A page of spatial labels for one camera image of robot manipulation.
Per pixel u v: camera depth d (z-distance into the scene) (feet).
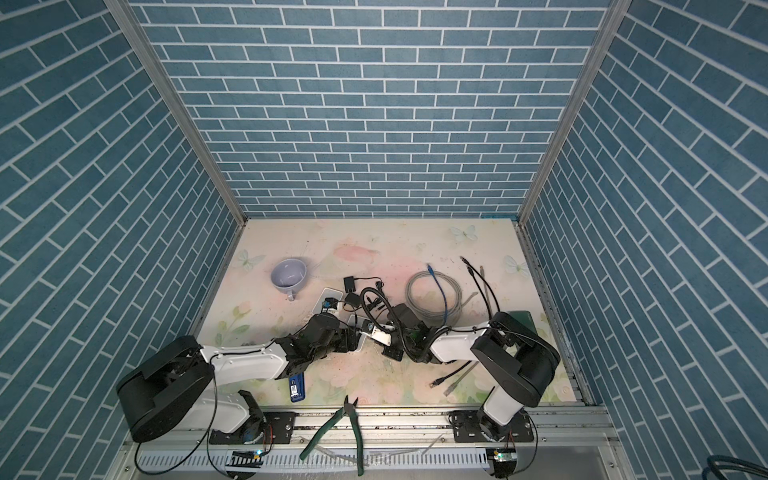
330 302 2.63
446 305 3.15
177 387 1.40
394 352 2.59
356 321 2.54
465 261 3.55
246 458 2.37
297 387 2.53
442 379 2.69
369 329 2.52
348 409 2.51
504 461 2.40
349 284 3.25
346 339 2.57
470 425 2.42
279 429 2.41
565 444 2.45
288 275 3.28
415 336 2.30
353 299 3.22
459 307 3.13
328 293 3.18
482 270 3.45
